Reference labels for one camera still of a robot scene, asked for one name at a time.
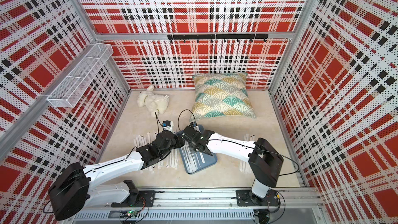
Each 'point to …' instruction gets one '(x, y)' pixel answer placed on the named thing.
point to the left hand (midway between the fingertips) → (185, 135)
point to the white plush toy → (156, 104)
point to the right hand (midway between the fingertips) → (200, 142)
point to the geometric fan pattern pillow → (221, 95)
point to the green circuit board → (129, 214)
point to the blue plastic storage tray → (206, 160)
